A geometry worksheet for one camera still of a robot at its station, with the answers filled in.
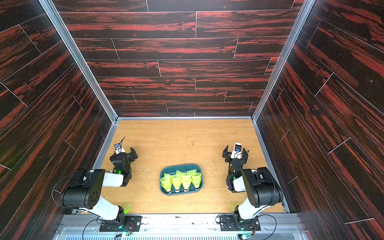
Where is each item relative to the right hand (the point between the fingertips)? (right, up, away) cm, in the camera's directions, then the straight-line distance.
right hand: (239, 148), depth 89 cm
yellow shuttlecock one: (-27, -16, -8) cm, 32 cm away
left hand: (-71, -1, +4) cm, 71 cm away
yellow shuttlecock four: (-32, -17, -11) cm, 38 cm away
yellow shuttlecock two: (-37, -15, -4) cm, 40 cm away
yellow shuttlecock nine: (-38, -18, -7) cm, 42 cm away
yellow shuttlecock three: (-29, -14, -3) cm, 32 cm away
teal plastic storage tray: (-42, -13, 0) cm, 44 cm away
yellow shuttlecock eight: (-44, -18, -7) cm, 48 cm away
